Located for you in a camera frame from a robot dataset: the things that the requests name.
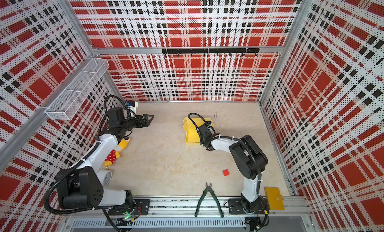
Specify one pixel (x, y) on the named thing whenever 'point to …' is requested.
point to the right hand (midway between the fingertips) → (209, 137)
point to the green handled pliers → (208, 188)
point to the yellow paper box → (192, 137)
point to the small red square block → (225, 172)
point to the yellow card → (275, 198)
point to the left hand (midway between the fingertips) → (149, 116)
